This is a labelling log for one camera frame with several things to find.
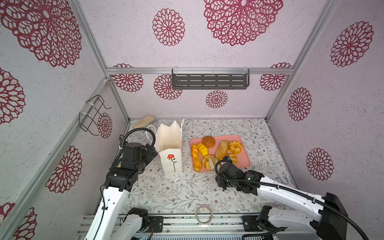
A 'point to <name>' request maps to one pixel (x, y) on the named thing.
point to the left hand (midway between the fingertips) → (149, 155)
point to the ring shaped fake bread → (235, 147)
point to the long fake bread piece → (197, 162)
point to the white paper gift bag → (169, 141)
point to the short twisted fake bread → (202, 149)
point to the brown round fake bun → (209, 141)
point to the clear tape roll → (212, 215)
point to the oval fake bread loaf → (222, 150)
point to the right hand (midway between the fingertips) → (216, 177)
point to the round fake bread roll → (234, 159)
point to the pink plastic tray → (243, 160)
